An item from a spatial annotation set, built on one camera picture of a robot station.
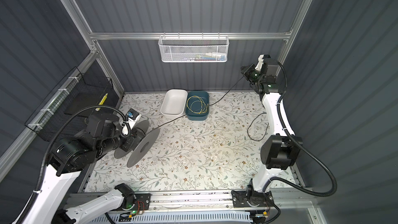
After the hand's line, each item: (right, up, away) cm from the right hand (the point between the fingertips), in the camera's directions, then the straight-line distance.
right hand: (242, 67), depth 78 cm
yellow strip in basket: (-72, -17, +2) cm, 74 cm away
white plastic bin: (-40, -18, +31) cm, 54 cm away
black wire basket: (-85, -13, +1) cm, 86 cm away
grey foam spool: (-42, -33, -20) cm, 58 cm away
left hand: (-48, -30, -16) cm, 59 cm away
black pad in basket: (-84, -18, -2) cm, 86 cm away
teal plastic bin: (-28, -27, +28) cm, 48 cm away
